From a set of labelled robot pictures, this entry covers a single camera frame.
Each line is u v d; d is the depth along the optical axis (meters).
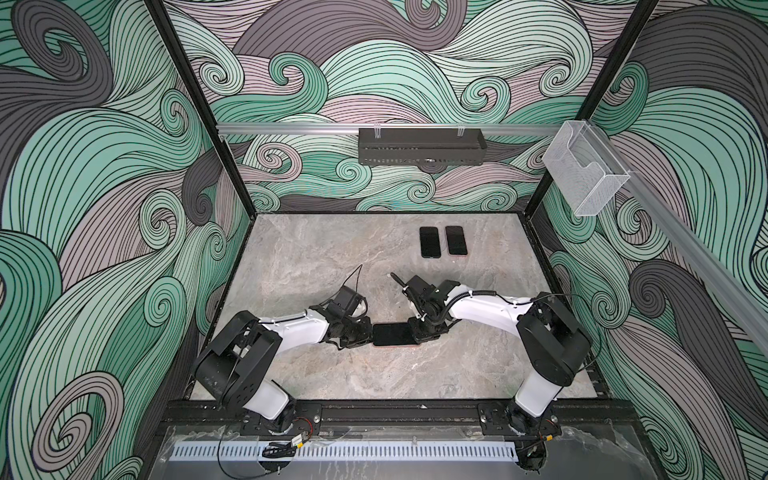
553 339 0.46
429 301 0.65
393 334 0.86
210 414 0.74
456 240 1.10
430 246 1.09
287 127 1.98
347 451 0.70
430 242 1.11
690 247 0.59
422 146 0.98
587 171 0.79
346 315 0.72
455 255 1.07
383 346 0.86
